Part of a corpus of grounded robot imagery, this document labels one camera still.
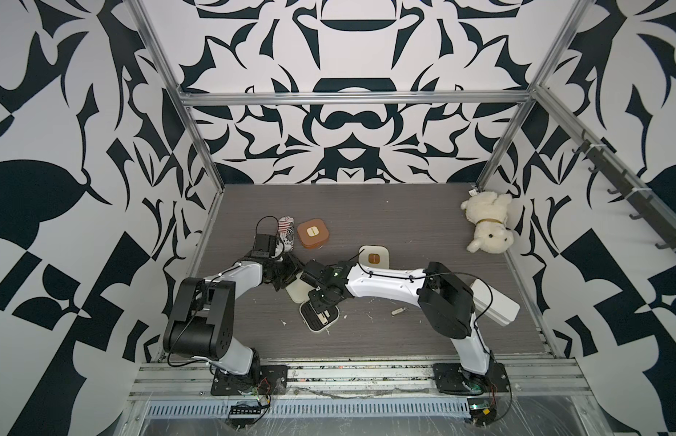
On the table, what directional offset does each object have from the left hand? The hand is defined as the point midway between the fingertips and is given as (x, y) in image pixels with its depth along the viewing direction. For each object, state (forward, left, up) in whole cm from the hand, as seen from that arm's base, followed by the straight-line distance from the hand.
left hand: (300, 266), depth 94 cm
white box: (-18, -61, +2) cm, 64 cm away
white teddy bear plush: (+15, -68, +7) cm, 70 cm away
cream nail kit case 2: (+3, -26, 0) cm, 26 cm away
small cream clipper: (-16, -9, -1) cm, 18 cm away
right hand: (-12, -5, 0) cm, 13 cm away
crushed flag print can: (+14, +6, +1) cm, 15 cm away
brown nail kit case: (+13, -4, 0) cm, 14 cm away
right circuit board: (-42, -48, -3) cm, 64 cm away
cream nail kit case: (-9, 0, -1) cm, 9 cm away
